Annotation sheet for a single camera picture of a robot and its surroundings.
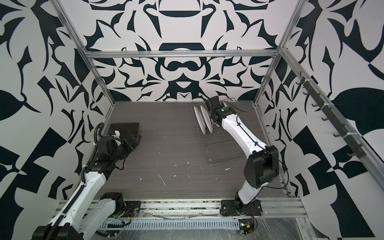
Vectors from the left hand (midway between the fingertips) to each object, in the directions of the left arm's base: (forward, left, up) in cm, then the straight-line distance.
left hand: (136, 138), depth 81 cm
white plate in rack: (+14, -39, -3) cm, 42 cm away
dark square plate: (+16, +15, -15) cm, 26 cm away
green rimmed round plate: (+13, -35, -2) cm, 37 cm away
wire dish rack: (+2, -46, -17) cm, 49 cm away
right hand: (+10, -47, +5) cm, 48 cm away
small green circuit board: (-39, -54, -17) cm, 68 cm away
